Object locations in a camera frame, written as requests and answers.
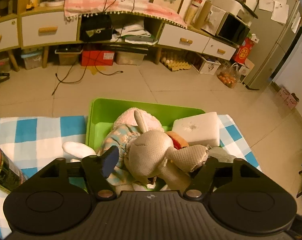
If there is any bunny plush toy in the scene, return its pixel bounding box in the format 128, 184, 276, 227
97, 108, 209, 192

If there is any Santa Claus plush toy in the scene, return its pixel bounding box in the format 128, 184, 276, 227
113, 107, 191, 149

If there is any white foam sponge block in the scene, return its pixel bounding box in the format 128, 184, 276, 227
172, 112, 220, 147

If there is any white long sock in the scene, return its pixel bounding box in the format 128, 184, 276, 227
62, 141, 96, 159

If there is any green plastic bin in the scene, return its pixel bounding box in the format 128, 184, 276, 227
85, 97, 207, 193

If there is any blue white checkered tablecloth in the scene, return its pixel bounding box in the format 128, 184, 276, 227
0, 114, 262, 239

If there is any tall printed drink can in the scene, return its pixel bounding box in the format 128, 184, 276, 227
0, 148, 27, 193

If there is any red flat box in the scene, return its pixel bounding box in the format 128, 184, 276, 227
81, 50, 115, 67

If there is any bag of oranges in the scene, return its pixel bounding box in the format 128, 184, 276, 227
217, 63, 240, 88

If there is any white storage crate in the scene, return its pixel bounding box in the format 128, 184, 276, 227
193, 54, 220, 75

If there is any egg carton tray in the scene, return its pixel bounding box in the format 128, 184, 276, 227
160, 57, 192, 72

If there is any black handbag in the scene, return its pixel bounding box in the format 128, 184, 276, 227
80, 14, 113, 42

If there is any red gift box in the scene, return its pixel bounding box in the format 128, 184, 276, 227
232, 37, 255, 64

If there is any wooden TV cabinet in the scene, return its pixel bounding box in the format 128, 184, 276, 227
0, 0, 236, 61

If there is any black microwave oven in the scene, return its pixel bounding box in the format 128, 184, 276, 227
201, 5, 250, 45

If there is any pink cloth runner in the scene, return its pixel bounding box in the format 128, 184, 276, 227
64, 0, 187, 29

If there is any silver refrigerator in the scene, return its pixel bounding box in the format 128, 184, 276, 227
243, 0, 302, 90

